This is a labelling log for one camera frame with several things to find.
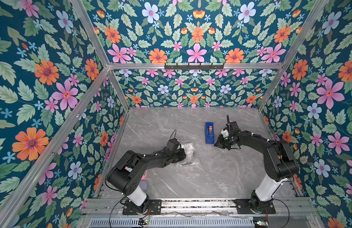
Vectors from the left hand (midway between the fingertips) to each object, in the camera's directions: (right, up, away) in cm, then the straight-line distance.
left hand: (189, 154), depth 91 cm
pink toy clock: (-27, -12, -8) cm, 31 cm away
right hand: (+19, +8, +3) cm, 21 cm away
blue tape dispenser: (+15, +14, +5) cm, 21 cm away
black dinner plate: (-1, -5, -4) cm, 6 cm away
